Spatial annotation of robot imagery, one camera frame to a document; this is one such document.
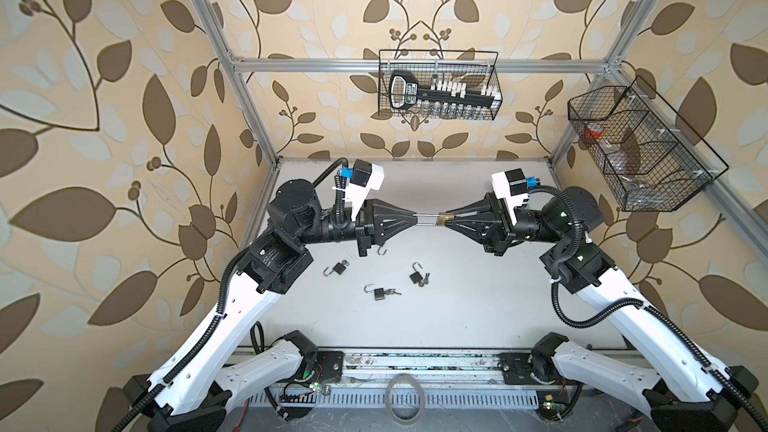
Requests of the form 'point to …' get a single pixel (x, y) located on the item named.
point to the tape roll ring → (388, 391)
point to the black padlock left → (338, 268)
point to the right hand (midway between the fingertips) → (449, 221)
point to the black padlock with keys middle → (417, 278)
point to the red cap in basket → (590, 134)
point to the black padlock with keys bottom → (379, 293)
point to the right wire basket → (648, 158)
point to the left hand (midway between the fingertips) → (415, 222)
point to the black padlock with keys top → (378, 251)
